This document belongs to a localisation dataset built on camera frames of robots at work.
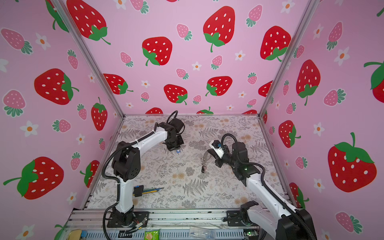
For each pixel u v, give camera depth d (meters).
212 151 0.69
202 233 0.69
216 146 0.65
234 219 0.73
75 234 0.67
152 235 0.69
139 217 0.75
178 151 0.97
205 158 0.83
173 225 0.73
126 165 0.54
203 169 0.90
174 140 0.81
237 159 0.60
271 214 0.45
